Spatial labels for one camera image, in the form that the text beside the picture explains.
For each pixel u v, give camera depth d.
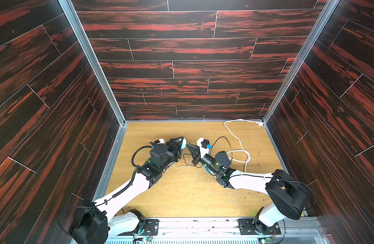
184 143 0.74
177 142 0.69
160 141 0.74
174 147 0.67
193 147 0.71
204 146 0.64
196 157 0.68
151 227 0.72
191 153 0.74
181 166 0.93
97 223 0.39
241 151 1.02
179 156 0.71
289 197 0.44
